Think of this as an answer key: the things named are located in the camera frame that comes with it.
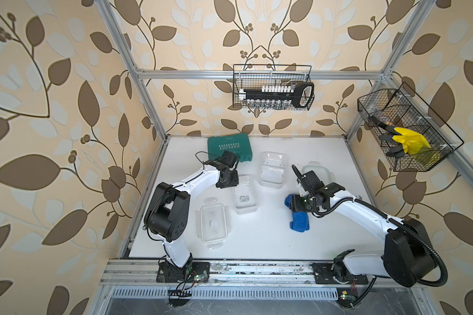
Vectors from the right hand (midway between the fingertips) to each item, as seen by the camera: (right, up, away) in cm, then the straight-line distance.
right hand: (295, 206), depth 86 cm
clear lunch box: (-7, +15, +21) cm, 27 cm away
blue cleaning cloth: (+1, -5, -3) cm, 7 cm away
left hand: (-29, +11, +6) cm, 32 cm away
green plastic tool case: (-26, +30, +26) cm, 47 cm away
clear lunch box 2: (-23, +1, +9) cm, 24 cm away
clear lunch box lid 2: (-37, -8, +2) cm, 38 cm away
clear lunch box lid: (+20, +14, +19) cm, 31 cm away
